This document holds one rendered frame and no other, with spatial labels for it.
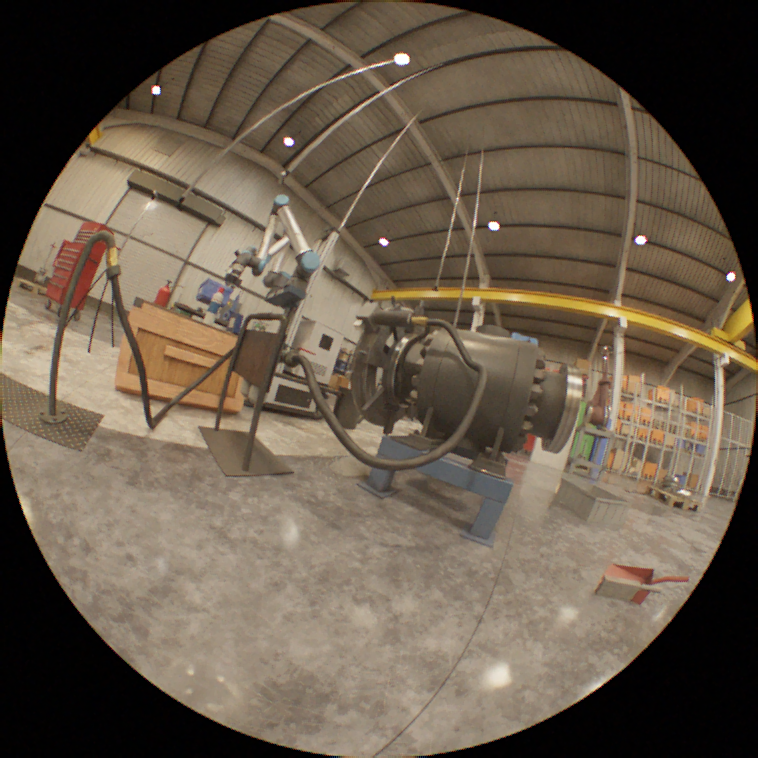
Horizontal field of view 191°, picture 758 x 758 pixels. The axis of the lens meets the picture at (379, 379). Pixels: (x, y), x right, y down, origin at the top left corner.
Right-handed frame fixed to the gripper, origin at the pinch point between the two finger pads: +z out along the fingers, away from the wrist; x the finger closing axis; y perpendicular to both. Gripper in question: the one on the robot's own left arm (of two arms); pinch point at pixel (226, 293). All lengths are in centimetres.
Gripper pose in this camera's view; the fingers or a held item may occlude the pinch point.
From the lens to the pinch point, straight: 172.3
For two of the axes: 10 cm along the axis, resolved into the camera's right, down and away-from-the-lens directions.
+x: 5.1, 2.2, 8.3
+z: -3.0, 9.5, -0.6
